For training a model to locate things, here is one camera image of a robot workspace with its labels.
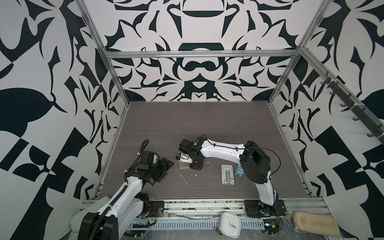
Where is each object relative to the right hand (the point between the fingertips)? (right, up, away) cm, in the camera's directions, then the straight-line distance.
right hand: (196, 162), depth 87 cm
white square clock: (+14, -22, -20) cm, 33 cm away
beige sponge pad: (+52, -21, -20) cm, 60 cm away
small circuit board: (+35, -25, -16) cm, 46 cm away
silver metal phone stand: (+17, -5, -4) cm, 18 cm away
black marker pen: (+9, -25, -19) cm, 33 cm away
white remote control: (-7, -1, -2) cm, 8 cm away
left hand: (-14, -1, -3) cm, 14 cm away
